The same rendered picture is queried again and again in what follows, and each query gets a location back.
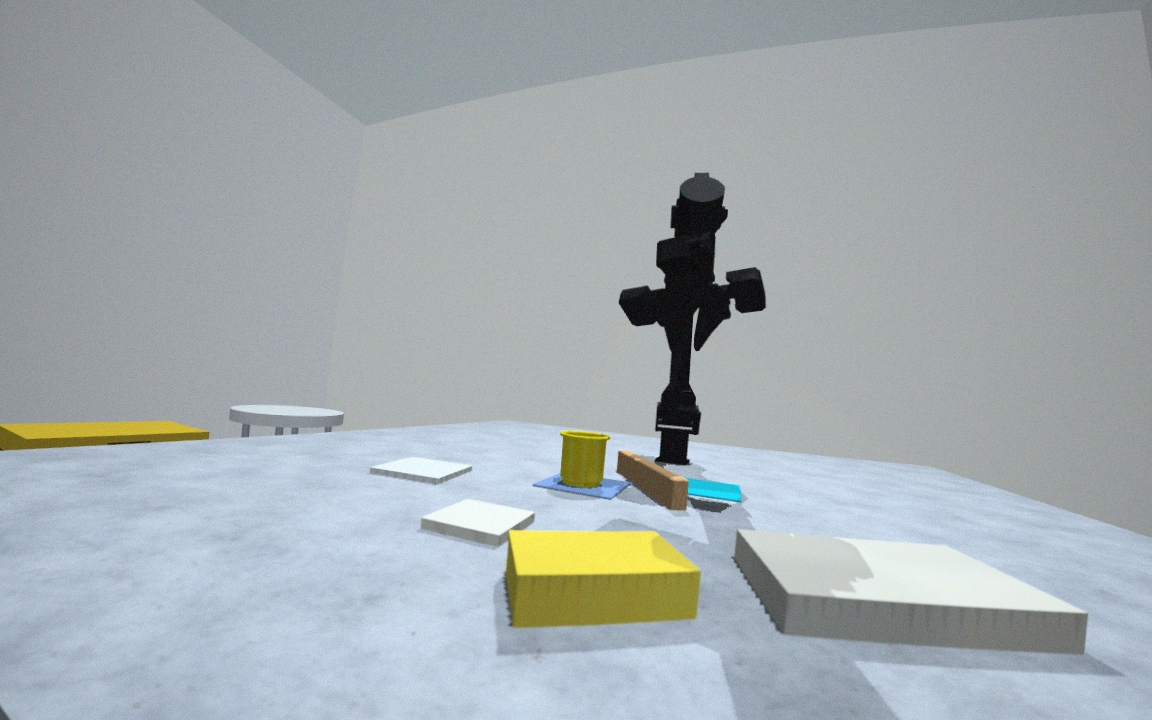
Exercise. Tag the tan wooden bar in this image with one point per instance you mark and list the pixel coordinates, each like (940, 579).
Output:
(668, 488)

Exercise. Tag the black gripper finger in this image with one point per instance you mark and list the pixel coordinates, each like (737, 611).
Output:
(666, 317)
(713, 310)

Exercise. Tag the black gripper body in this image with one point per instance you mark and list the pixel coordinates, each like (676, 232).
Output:
(745, 286)

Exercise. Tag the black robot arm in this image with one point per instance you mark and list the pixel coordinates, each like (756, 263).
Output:
(696, 217)

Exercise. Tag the yellow rectangular block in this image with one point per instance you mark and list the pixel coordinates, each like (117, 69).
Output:
(568, 578)

